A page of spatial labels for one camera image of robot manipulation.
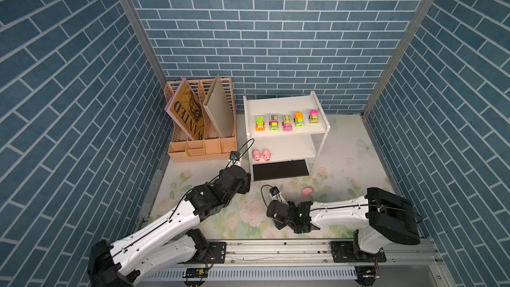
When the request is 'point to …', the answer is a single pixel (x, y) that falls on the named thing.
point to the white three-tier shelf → (285, 133)
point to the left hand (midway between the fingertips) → (248, 174)
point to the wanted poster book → (186, 111)
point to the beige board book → (218, 106)
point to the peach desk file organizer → (213, 147)
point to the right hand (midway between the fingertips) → (276, 215)
